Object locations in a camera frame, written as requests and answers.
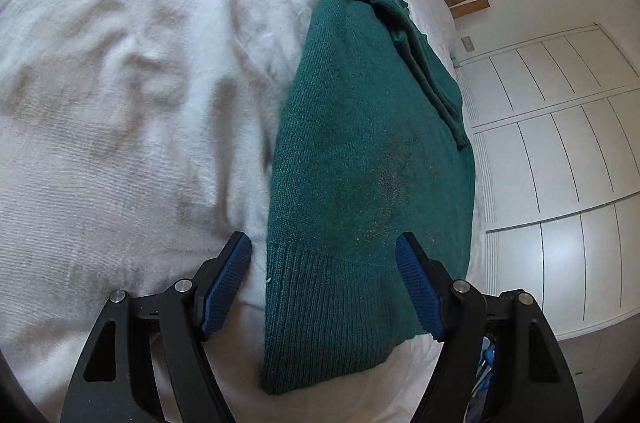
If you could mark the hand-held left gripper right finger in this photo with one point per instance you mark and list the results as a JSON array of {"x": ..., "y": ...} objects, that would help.
[{"x": 420, "y": 288}]

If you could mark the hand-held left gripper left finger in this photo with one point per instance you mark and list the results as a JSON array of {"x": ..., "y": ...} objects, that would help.
[{"x": 225, "y": 293}]

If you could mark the green knitted sweater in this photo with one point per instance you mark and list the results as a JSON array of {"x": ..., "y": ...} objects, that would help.
[{"x": 350, "y": 153}]

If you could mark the blue object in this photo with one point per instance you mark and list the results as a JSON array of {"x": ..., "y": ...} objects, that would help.
[{"x": 486, "y": 363}]

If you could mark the white wardrobe doors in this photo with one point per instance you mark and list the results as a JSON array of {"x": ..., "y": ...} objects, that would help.
[{"x": 550, "y": 178}]

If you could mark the bed with white sheet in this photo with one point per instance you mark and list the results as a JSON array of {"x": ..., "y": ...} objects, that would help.
[{"x": 125, "y": 103}]

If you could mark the wall switch plate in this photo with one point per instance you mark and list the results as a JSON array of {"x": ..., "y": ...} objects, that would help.
[{"x": 468, "y": 44}]

